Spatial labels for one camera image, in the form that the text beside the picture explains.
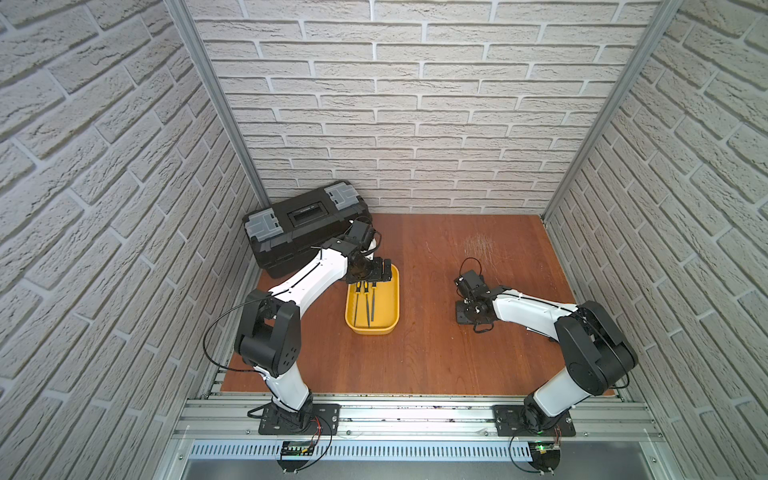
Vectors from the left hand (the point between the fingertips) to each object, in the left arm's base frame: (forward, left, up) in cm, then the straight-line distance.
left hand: (383, 271), depth 89 cm
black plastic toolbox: (+10, +31, +4) cm, 33 cm away
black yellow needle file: (0, +8, -12) cm, 14 cm away
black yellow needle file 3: (+1, +3, -11) cm, 11 cm away
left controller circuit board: (-43, +21, -15) cm, 50 cm away
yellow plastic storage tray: (-5, -1, -12) cm, 14 cm away
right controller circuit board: (-46, -39, -11) cm, 61 cm away
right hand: (-9, -27, -12) cm, 31 cm away
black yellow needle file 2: (-1, +6, -12) cm, 13 cm away
